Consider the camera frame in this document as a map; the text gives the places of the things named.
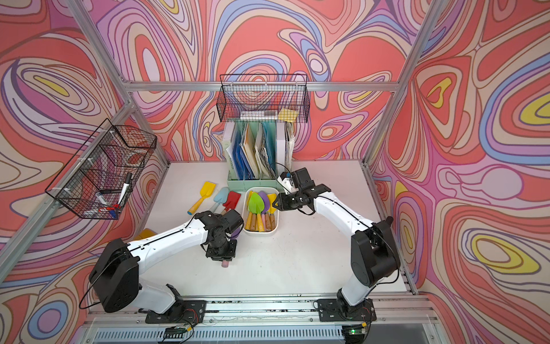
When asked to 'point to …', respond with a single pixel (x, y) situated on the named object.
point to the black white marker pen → (128, 178)
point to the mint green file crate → (255, 153)
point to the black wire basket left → (98, 181)
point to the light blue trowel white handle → (221, 197)
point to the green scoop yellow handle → (256, 206)
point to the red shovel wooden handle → (231, 202)
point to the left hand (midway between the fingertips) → (233, 260)
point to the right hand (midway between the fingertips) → (278, 209)
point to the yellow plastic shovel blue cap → (207, 190)
